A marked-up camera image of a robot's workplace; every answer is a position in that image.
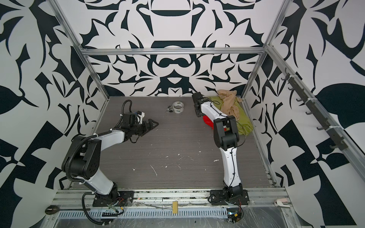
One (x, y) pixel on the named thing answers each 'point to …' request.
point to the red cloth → (207, 121)
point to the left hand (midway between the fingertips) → (155, 123)
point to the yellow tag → (175, 207)
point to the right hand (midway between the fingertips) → (205, 109)
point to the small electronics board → (234, 214)
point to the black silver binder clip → (169, 109)
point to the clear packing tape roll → (177, 107)
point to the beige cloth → (230, 106)
